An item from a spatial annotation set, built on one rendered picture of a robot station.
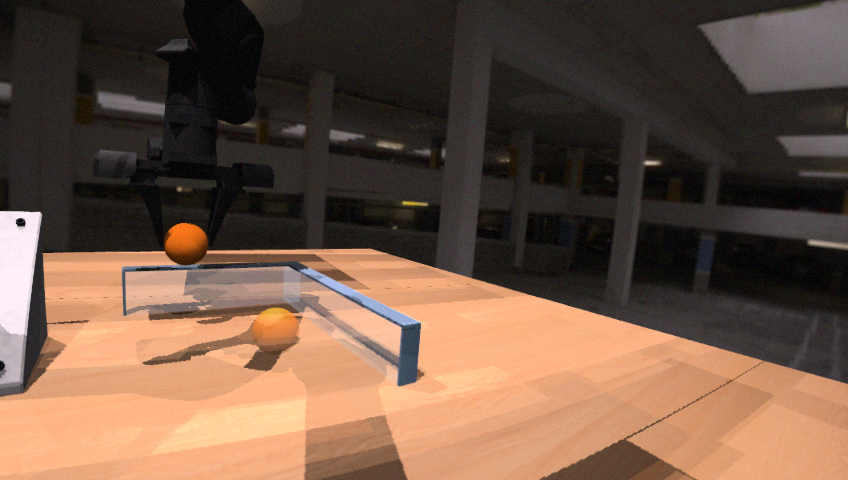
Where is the low clear l-shaped wall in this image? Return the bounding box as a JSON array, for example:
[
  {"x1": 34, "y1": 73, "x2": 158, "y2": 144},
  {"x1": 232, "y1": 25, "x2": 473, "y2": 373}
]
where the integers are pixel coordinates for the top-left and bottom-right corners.
[{"x1": 125, "y1": 266, "x2": 401, "y2": 384}]

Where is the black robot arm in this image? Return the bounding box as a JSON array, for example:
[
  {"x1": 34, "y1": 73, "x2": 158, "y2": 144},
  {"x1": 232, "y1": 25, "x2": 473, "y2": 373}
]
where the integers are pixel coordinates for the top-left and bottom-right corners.
[{"x1": 155, "y1": 0, "x2": 264, "y2": 125}]

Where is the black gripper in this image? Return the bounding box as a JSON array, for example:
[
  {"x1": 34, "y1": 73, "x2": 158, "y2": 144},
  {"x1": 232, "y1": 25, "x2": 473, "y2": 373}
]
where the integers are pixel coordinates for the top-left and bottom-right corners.
[{"x1": 93, "y1": 104, "x2": 274, "y2": 247}]

